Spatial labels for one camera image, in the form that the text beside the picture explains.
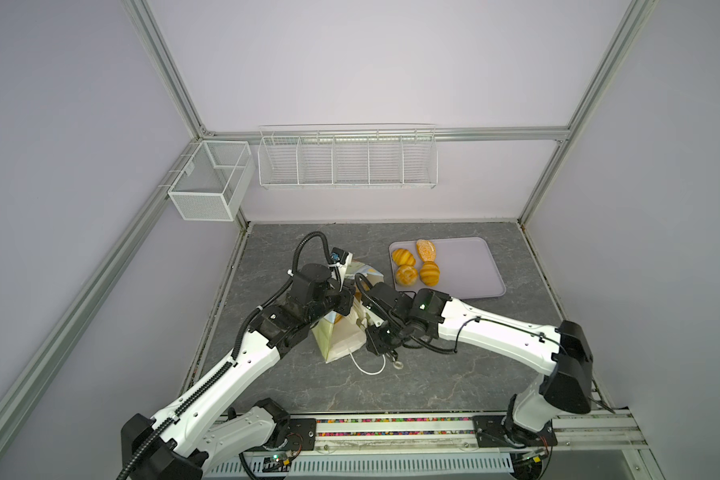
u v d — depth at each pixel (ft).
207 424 1.38
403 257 3.44
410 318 1.74
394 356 2.19
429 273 3.31
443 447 2.41
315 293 1.75
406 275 3.26
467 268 3.39
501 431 2.42
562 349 1.40
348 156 3.24
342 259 2.03
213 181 3.19
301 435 2.42
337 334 2.82
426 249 3.49
